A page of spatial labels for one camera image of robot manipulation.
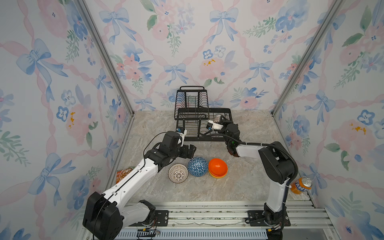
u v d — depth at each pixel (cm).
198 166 88
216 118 93
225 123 84
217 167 86
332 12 70
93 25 75
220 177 82
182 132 70
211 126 84
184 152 70
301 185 75
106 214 38
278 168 51
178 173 88
